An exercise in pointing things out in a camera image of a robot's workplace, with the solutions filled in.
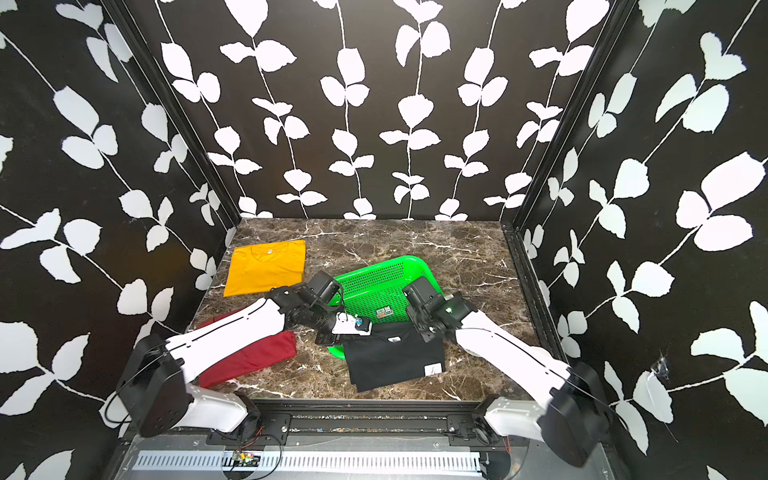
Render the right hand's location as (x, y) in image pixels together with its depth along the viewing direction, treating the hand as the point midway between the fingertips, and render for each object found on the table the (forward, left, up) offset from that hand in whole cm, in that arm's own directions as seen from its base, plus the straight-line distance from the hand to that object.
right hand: (406, 307), depth 81 cm
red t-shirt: (-7, +36, -11) cm, 39 cm away
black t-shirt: (-10, +4, -7) cm, 13 cm away
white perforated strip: (-34, +27, -13) cm, 45 cm away
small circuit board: (-34, +39, -14) cm, 54 cm away
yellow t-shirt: (+23, +54, -13) cm, 60 cm away
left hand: (-4, +15, -2) cm, 16 cm away
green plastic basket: (+13, +10, -12) cm, 20 cm away
